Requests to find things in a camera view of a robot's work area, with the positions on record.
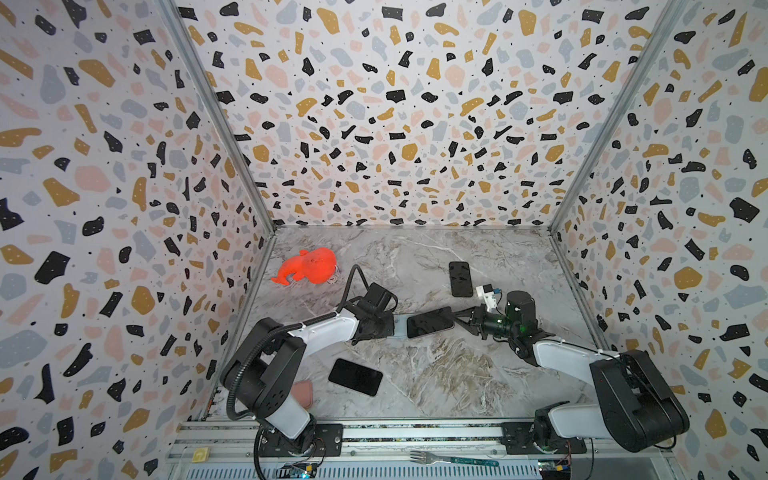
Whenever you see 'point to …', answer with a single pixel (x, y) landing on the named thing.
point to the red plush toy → (316, 266)
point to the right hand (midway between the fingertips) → (448, 313)
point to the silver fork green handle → (425, 458)
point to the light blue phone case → (401, 324)
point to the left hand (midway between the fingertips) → (391, 324)
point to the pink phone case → (303, 392)
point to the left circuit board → (297, 471)
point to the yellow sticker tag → (200, 455)
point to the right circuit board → (551, 469)
